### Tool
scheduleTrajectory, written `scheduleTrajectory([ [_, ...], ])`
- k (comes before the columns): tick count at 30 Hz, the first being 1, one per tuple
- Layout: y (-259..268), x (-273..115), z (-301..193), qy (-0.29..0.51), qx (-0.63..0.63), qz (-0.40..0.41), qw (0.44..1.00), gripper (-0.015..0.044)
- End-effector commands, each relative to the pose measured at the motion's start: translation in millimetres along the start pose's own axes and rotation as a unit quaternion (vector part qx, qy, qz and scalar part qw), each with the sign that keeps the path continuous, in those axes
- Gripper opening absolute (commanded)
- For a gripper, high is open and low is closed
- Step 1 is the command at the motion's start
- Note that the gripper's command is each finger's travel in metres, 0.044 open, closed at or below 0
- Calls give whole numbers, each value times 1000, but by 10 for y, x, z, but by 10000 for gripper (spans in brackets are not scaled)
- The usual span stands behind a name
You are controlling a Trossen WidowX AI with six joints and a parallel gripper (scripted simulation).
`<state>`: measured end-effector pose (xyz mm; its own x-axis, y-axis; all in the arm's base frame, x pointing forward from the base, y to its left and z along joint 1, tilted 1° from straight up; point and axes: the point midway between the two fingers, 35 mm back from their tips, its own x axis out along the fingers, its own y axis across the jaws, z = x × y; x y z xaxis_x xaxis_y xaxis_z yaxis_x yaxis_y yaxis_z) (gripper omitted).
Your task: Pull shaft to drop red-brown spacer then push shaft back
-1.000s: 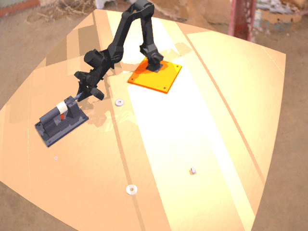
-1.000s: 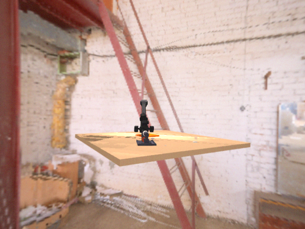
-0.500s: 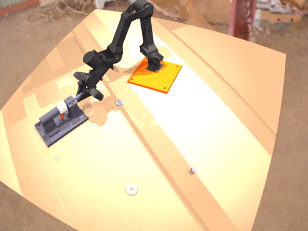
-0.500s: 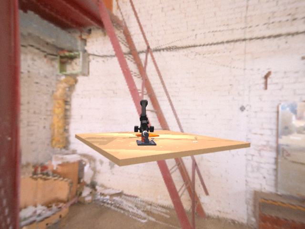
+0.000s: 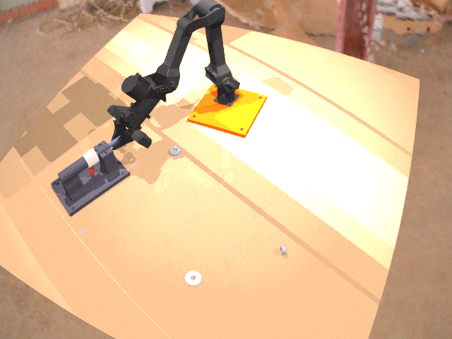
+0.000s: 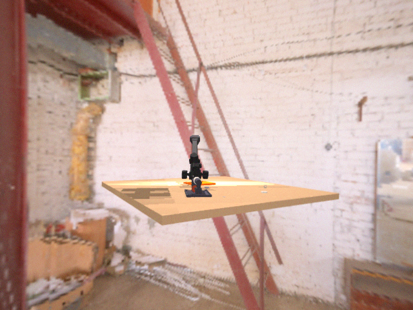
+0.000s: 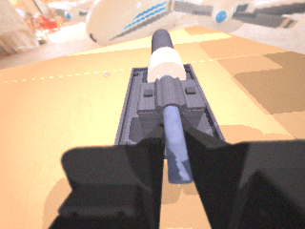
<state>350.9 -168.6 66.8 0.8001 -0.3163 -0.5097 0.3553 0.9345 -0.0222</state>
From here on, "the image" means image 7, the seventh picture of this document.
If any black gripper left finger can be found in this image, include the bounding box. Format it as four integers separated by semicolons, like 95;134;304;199
60;124;165;229

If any light blue cylinder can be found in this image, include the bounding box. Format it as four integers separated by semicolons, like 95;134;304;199
163;105;193;184

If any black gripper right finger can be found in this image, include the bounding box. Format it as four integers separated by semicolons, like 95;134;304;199
182;123;305;229

